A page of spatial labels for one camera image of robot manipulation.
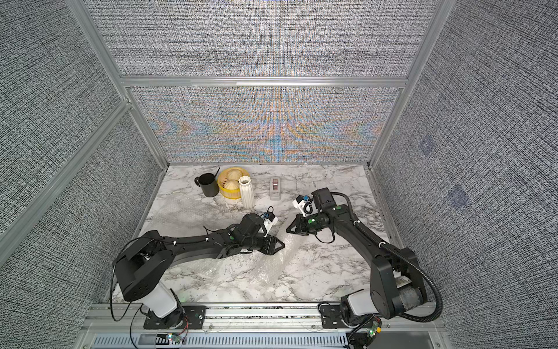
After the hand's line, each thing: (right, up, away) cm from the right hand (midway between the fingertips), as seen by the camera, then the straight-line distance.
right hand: (288, 224), depth 81 cm
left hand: (-2, -9, +3) cm, 10 cm away
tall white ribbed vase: (-8, -14, -6) cm, 17 cm away
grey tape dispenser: (-5, +13, +25) cm, 29 cm away
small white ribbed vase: (-17, +12, +12) cm, 24 cm away
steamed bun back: (-26, +20, +26) cm, 42 cm away
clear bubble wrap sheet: (-44, +1, +20) cm, 48 cm away
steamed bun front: (-25, +15, +22) cm, 37 cm away
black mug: (-36, +15, +20) cm, 44 cm away
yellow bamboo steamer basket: (-27, +10, +23) cm, 37 cm away
